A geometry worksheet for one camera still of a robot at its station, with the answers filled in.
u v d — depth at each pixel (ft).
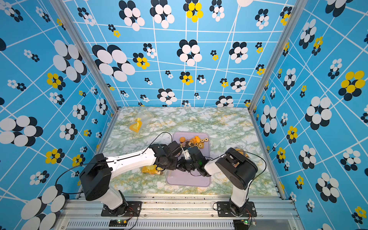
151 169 2.77
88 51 2.85
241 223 2.32
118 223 2.37
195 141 3.20
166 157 2.04
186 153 2.76
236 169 1.59
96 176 1.44
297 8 2.23
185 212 2.42
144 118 3.54
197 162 2.38
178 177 2.71
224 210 2.37
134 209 2.41
